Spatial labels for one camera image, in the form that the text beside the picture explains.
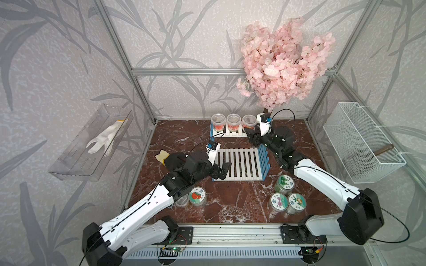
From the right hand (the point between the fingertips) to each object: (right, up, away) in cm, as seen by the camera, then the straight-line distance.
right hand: (250, 125), depth 77 cm
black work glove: (-50, -18, +23) cm, 58 cm away
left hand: (-13, -16, -5) cm, 21 cm away
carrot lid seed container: (+21, -36, -1) cm, 42 cm away
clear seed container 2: (-1, +2, -2) cm, 3 cm away
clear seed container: (-8, +2, -3) cm, 9 cm away
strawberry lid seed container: (-25, -34, 0) cm, 42 cm away
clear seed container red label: (-15, +2, -2) cm, 15 cm away
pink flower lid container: (+13, -36, -2) cm, 38 cm away
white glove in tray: (-59, -7, -12) cm, 60 cm away
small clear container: (-32, -37, +1) cm, 49 cm away
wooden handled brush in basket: (+48, -16, -5) cm, 51 cm away
